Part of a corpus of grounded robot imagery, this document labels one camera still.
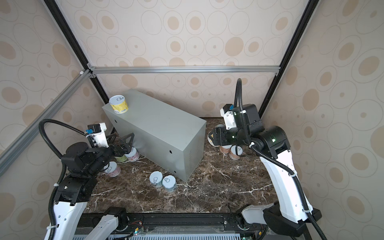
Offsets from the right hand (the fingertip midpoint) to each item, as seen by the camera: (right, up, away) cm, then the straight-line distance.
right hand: (216, 134), depth 61 cm
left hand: (-36, 0, 0) cm, 36 cm away
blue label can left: (-31, -26, +22) cm, 46 cm away
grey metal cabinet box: (-22, -1, +5) cm, 23 cm away
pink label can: (+11, -10, +36) cm, 39 cm away
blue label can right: (-23, -27, +20) cm, 41 cm away
